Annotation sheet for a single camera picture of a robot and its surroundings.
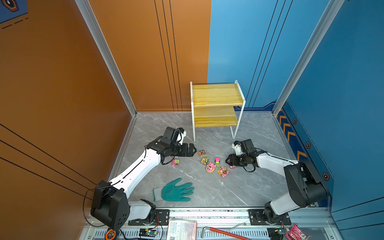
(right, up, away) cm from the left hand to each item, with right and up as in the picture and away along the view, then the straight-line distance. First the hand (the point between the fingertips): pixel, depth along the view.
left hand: (190, 149), depth 81 cm
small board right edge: (+42, -39, -11) cm, 58 cm away
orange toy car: (+7, -5, +12) cm, 15 cm away
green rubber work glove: (-9, -23, -2) cm, 25 cm away
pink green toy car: (-9, -9, +8) cm, 15 cm away
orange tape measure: (-35, -36, -15) cm, 53 cm away
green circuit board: (-20, -38, -11) cm, 44 cm away
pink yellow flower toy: (+18, -13, +5) cm, 23 cm away
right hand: (+23, -9, +10) cm, 27 cm away
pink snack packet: (+49, -37, -13) cm, 63 cm away
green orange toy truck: (+9, -9, +10) cm, 16 cm away
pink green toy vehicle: (+17, -9, +10) cm, 21 cm away
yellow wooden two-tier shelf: (+14, +24, -2) cm, 28 cm away
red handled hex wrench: (+16, -37, -12) cm, 42 cm away
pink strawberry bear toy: (+25, -12, +6) cm, 29 cm away
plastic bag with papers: (-4, -34, -15) cm, 37 cm away
